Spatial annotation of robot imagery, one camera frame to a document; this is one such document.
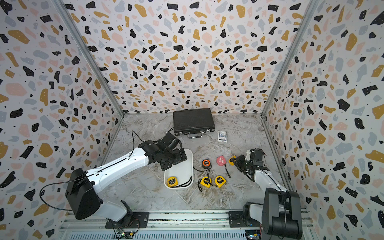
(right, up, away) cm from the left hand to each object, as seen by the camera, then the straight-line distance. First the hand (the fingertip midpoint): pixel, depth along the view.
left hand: (184, 160), depth 79 cm
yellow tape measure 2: (+20, -13, +6) cm, 25 cm away
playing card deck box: (+24, +11, +27) cm, 38 cm away
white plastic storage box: (-1, -8, +8) cm, 11 cm away
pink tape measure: (+22, -3, +15) cm, 27 cm away
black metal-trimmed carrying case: (+3, +21, +31) cm, 38 cm away
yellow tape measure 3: (-7, -13, +4) cm, 15 cm away
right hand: (+29, -2, +11) cm, 31 cm away
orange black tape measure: (+12, -4, +11) cm, 17 cm away
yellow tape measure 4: (+27, -3, +11) cm, 29 cm away
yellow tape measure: (+12, -13, +6) cm, 19 cm away
